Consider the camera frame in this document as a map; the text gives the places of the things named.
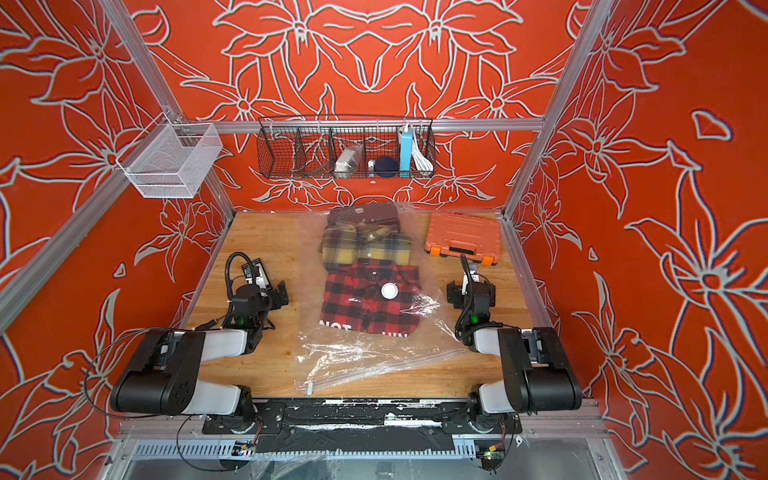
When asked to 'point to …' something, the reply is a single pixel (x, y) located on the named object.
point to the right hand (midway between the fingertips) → (466, 279)
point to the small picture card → (260, 276)
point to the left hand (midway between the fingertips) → (268, 282)
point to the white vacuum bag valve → (389, 290)
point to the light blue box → (405, 163)
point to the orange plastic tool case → (475, 236)
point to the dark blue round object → (386, 167)
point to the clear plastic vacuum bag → (334, 359)
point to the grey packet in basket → (350, 164)
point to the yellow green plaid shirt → (343, 244)
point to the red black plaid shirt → (353, 301)
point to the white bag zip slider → (309, 388)
